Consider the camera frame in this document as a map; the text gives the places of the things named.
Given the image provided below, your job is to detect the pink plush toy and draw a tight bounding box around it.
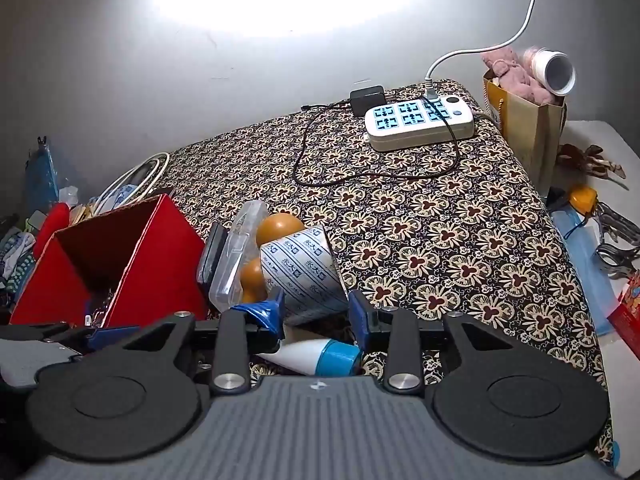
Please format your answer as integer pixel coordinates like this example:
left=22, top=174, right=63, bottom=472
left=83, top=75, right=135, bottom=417
left=482, top=45, right=561, bottom=106

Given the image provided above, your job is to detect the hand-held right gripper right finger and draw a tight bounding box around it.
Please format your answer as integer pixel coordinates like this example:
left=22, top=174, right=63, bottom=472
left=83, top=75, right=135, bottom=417
left=348, top=290, right=518, bottom=395

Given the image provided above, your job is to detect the brown wooden gourd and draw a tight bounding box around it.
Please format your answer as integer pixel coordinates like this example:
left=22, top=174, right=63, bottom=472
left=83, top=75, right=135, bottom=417
left=240, top=212, right=307, bottom=306

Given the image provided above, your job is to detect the red packet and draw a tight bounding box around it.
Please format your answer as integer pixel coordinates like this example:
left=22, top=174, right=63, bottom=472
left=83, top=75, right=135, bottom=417
left=607, top=272, right=640, bottom=346

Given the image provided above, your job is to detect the blue pouch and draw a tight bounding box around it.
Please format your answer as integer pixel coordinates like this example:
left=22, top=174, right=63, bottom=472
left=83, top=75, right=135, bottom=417
left=25, top=137, right=61, bottom=211

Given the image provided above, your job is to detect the brown dried ornament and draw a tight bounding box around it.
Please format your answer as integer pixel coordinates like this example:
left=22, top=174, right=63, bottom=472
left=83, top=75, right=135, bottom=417
left=557, top=143, right=626, bottom=179

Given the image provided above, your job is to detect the blue face mask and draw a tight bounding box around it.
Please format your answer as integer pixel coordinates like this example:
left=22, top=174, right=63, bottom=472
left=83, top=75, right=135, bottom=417
left=550, top=207, right=621, bottom=336

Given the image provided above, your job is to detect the patterned fabric pile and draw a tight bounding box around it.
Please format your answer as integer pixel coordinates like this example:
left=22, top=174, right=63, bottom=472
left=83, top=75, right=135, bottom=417
left=0, top=227, right=37, bottom=291

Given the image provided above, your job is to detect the black cable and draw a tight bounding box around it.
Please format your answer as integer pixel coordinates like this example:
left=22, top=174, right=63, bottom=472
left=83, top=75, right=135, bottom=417
left=292, top=95, right=463, bottom=187

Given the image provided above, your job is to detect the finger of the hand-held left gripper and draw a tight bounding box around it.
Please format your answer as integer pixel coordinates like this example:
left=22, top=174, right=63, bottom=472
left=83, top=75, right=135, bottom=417
left=0, top=323, right=142, bottom=356

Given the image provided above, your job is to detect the red cushion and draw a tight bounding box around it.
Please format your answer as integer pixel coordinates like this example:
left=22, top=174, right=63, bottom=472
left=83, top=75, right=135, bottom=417
left=32, top=201, right=71, bottom=256

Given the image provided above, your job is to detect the red cardboard box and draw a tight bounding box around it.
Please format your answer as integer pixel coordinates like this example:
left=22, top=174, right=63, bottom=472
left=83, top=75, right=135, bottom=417
left=9, top=192, right=211, bottom=331

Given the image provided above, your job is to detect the white power strip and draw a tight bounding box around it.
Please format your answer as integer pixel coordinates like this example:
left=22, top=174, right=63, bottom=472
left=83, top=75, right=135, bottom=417
left=364, top=95, right=476, bottom=152

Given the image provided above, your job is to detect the white blue printed packet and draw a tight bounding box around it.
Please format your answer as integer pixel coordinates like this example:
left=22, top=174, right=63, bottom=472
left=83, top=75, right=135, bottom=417
left=259, top=226, right=349, bottom=326

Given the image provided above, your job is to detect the gold paper bag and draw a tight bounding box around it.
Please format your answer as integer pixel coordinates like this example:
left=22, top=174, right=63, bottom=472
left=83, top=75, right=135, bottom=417
left=482, top=70, right=568, bottom=196

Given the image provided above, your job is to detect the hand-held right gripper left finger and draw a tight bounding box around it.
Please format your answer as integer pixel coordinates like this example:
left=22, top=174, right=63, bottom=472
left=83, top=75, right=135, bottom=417
left=120, top=287, right=287, bottom=395

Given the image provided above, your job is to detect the white tube roll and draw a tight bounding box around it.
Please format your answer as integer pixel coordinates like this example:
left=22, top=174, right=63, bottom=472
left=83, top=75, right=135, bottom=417
left=530, top=47, right=577, bottom=96

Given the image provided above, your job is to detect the orange plastic object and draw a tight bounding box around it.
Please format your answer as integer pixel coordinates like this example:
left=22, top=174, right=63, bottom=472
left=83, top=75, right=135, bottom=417
left=567, top=186, right=599, bottom=218

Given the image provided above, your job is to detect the black power adapter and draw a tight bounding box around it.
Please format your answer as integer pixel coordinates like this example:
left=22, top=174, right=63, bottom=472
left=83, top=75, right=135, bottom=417
left=349, top=86, right=387, bottom=117

